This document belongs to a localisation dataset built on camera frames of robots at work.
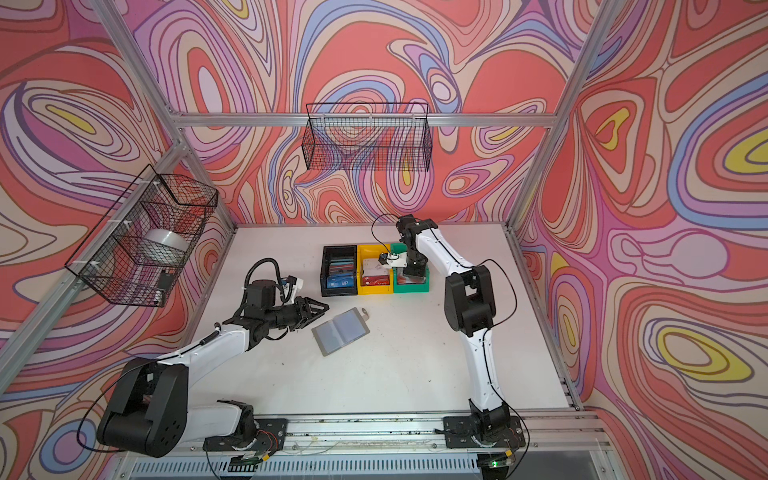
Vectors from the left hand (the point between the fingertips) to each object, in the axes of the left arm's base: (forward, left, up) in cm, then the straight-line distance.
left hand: (328, 308), depth 84 cm
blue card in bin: (+15, -1, -8) cm, 17 cm away
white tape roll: (+8, +38, +21) cm, 44 cm away
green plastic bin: (+12, -24, -8) cm, 28 cm away
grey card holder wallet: (-2, -3, -10) cm, 11 cm away
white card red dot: (+14, -22, -5) cm, 26 cm away
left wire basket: (+5, +43, +20) cm, 48 cm away
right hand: (+16, -28, -6) cm, 33 cm away
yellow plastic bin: (+17, -13, +5) cm, 22 cm away
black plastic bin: (+20, 0, -9) cm, 22 cm away
